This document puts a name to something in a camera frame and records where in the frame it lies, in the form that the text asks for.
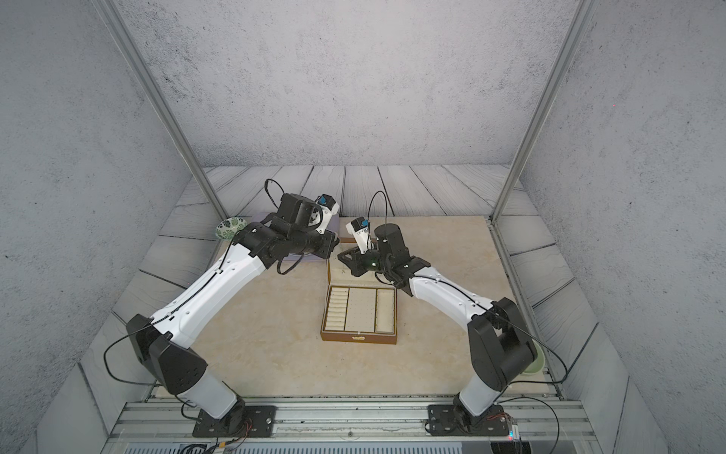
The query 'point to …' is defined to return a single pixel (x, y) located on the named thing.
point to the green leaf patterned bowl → (227, 228)
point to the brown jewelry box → (358, 308)
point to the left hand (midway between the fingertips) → (343, 240)
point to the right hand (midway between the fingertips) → (340, 256)
